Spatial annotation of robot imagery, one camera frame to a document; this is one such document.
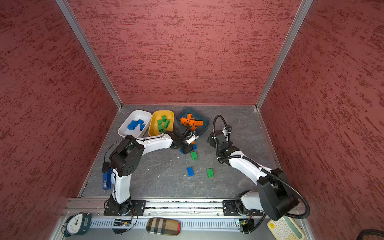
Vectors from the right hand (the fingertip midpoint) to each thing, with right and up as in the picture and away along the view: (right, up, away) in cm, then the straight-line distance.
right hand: (215, 140), depth 89 cm
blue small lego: (-22, -7, +5) cm, 24 cm away
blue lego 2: (-54, +11, +20) cm, 59 cm away
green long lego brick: (-34, +10, +17) cm, 39 cm away
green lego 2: (-37, +5, +14) cm, 40 cm away
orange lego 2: (-15, +11, +19) cm, 26 cm away
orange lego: (-17, +16, +24) cm, 33 cm away
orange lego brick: (-22, +12, +20) cm, 33 cm away
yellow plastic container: (-43, +6, +15) cm, 46 cm away
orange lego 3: (-9, +10, +20) cm, 25 cm away
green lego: (-36, +14, +21) cm, 44 cm away
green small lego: (-13, -9, +1) cm, 16 cm away
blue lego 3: (-51, +8, +14) cm, 53 cm away
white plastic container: (-58, +16, +20) cm, 63 cm away
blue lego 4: (-15, -18, -4) cm, 24 cm away
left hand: (-16, -7, +6) cm, 19 cm away
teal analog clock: (-66, -35, -23) cm, 78 cm away
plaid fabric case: (-27, -36, -22) cm, 50 cm away
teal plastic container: (-14, +13, +21) cm, 29 cm away
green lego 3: (-4, -18, -5) cm, 19 cm away
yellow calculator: (+30, -37, -22) cm, 53 cm away
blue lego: (-57, +9, +15) cm, 60 cm away
